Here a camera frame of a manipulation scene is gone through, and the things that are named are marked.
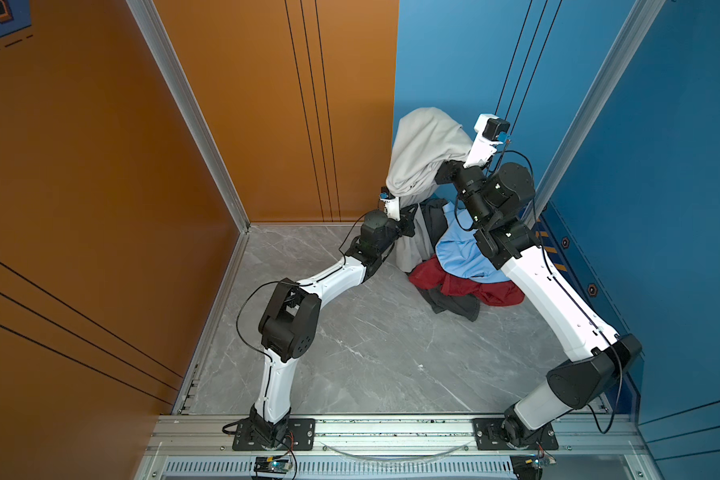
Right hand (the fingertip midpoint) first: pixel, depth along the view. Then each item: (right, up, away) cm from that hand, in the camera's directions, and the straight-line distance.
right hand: (439, 133), depth 60 cm
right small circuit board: (+24, -75, +11) cm, 80 cm away
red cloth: (+6, -31, +34) cm, 47 cm away
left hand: (0, -10, +23) cm, 25 cm away
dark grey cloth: (+17, -42, +35) cm, 57 cm away
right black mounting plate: (+15, -69, +13) cm, 72 cm away
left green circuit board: (-38, -75, +11) cm, 85 cm away
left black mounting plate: (-31, -70, +14) cm, 78 cm away
